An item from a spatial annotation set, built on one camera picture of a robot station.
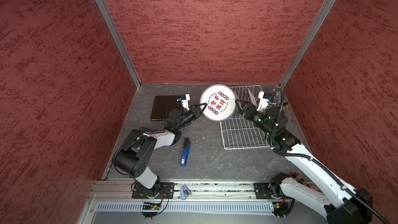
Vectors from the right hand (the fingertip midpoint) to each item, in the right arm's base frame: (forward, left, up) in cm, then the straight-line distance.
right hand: (236, 105), depth 72 cm
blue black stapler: (-12, +26, -26) cm, 39 cm away
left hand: (+5, +13, -7) cm, 16 cm away
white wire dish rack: (-1, -6, -27) cm, 28 cm away
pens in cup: (+17, -32, -17) cm, 40 cm away
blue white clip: (-31, +26, -28) cm, 49 cm away
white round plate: (+6, +7, -4) cm, 10 cm away
